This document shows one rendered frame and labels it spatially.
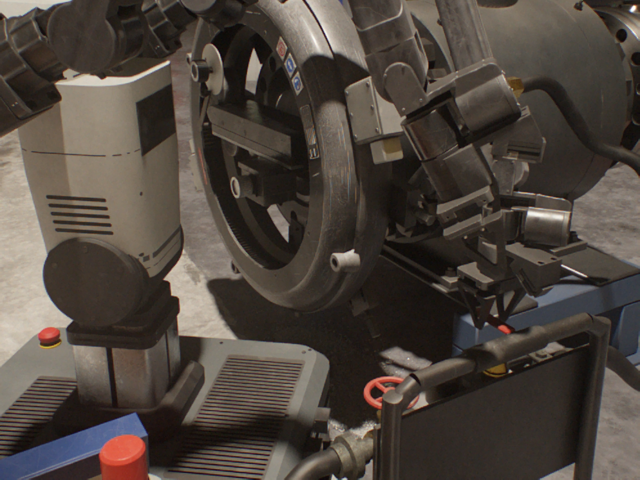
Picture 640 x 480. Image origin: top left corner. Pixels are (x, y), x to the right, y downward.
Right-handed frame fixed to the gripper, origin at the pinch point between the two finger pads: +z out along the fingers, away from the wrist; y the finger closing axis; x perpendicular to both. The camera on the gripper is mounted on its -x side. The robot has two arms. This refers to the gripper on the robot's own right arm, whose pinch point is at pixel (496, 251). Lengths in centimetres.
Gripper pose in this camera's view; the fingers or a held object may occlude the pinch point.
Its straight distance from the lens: 94.7
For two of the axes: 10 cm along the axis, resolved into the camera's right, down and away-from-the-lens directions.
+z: 5.0, 8.3, 2.5
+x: -8.5, 4.1, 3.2
